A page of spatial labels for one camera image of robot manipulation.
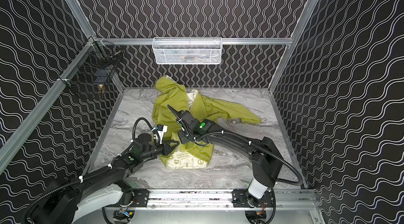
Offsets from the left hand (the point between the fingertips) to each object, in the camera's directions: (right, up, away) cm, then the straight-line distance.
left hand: (183, 145), depth 77 cm
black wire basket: (-57, +45, +20) cm, 75 cm away
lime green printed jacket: (-13, +23, +29) cm, 39 cm away
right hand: (0, +5, +5) cm, 6 cm away
